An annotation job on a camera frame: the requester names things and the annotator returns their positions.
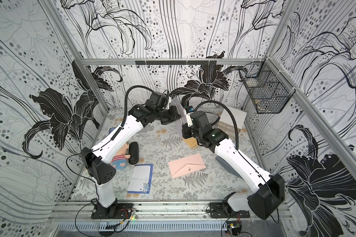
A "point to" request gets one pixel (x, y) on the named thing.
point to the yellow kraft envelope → (191, 141)
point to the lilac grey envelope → (179, 124)
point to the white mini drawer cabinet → (226, 122)
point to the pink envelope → (186, 165)
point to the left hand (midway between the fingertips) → (181, 118)
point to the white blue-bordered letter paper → (141, 179)
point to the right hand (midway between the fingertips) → (185, 124)
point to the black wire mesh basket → (268, 89)
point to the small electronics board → (236, 226)
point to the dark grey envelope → (227, 167)
